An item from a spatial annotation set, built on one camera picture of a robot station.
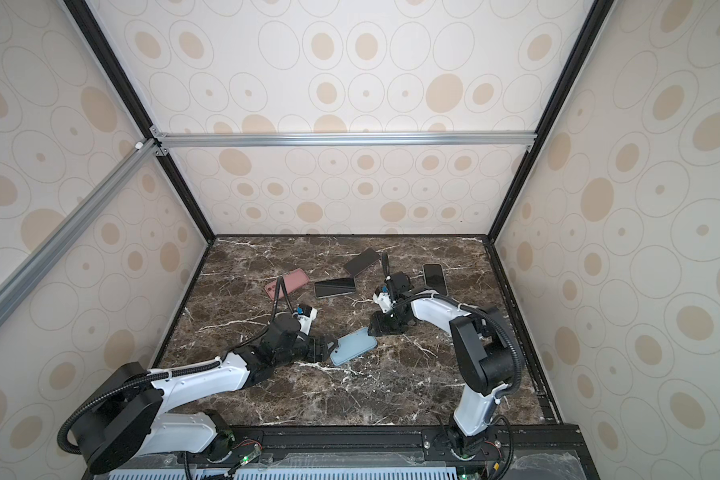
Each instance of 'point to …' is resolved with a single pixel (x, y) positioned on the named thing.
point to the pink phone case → (289, 282)
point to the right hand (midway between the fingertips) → (377, 330)
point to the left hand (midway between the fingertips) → (336, 340)
